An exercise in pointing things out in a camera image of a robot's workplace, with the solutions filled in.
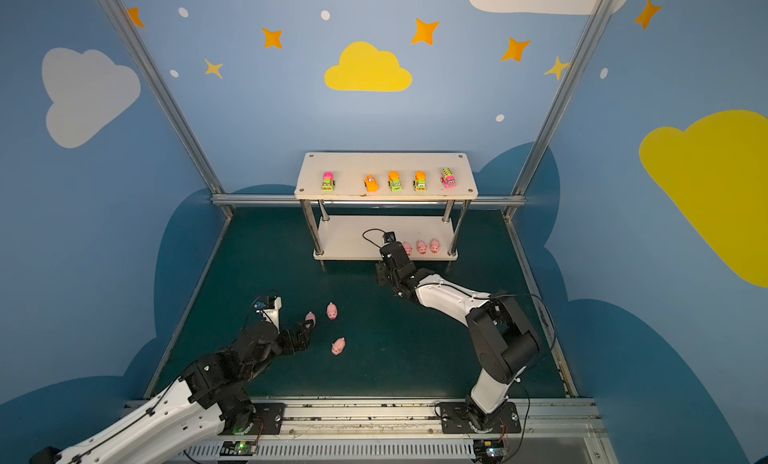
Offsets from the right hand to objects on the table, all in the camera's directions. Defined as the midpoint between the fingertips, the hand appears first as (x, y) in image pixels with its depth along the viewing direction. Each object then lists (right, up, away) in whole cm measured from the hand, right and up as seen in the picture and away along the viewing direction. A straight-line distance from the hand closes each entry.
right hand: (387, 258), depth 92 cm
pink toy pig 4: (+17, +4, +9) cm, 19 cm away
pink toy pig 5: (+12, +3, +8) cm, 15 cm away
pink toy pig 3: (-14, -25, -7) cm, 30 cm away
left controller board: (-36, -44, -22) cm, 61 cm away
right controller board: (+25, -45, -21) cm, 56 cm away
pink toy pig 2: (-24, -18, -2) cm, 30 cm away
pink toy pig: (-17, -16, +1) cm, 24 cm away
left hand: (-22, -17, -14) cm, 31 cm away
